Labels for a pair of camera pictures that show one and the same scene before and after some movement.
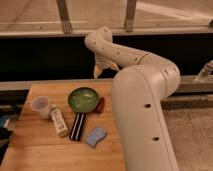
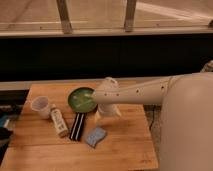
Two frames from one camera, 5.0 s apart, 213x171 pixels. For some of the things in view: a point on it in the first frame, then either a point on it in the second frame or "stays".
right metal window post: (130, 15) stays
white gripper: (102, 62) -> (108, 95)
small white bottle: (59, 122) stays
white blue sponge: (95, 136) stays
